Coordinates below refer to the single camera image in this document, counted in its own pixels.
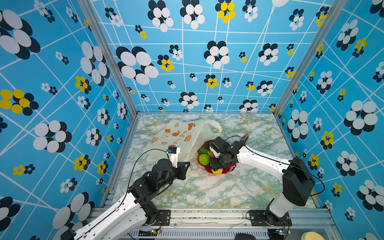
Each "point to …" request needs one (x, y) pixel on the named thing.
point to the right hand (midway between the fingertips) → (216, 165)
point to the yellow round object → (312, 235)
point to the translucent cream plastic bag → (188, 134)
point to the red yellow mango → (203, 150)
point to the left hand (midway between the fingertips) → (191, 164)
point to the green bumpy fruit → (204, 159)
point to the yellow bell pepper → (218, 172)
